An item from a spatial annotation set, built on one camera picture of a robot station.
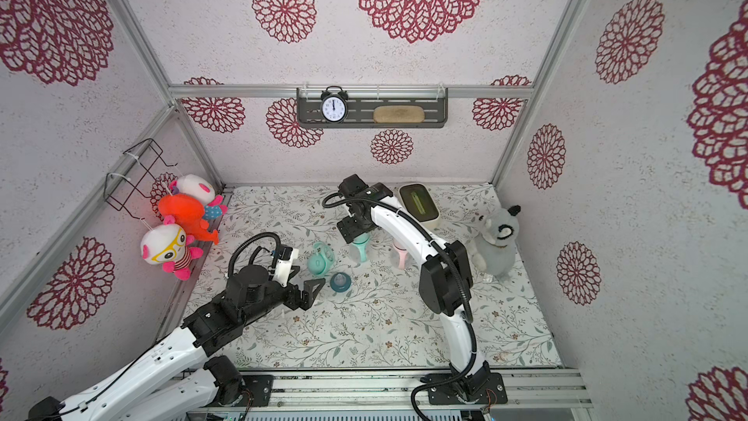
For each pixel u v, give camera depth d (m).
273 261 0.63
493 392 0.72
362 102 0.95
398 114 0.90
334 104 0.90
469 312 0.45
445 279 0.52
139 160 0.78
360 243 0.88
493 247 0.86
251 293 0.55
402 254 0.88
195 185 0.94
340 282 0.92
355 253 0.89
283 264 0.64
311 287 0.66
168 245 0.80
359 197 0.64
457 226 1.09
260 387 0.74
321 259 0.94
